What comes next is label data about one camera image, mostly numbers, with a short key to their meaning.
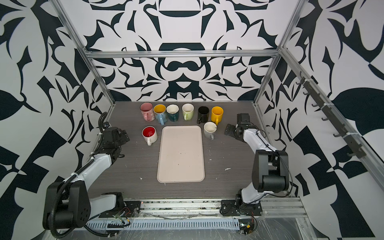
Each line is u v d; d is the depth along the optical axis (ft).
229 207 2.45
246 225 2.34
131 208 2.40
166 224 2.34
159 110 3.44
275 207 2.51
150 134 3.25
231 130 2.78
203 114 3.36
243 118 2.39
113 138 2.20
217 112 3.40
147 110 3.33
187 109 3.51
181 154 3.06
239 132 2.22
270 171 1.51
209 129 3.20
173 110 3.45
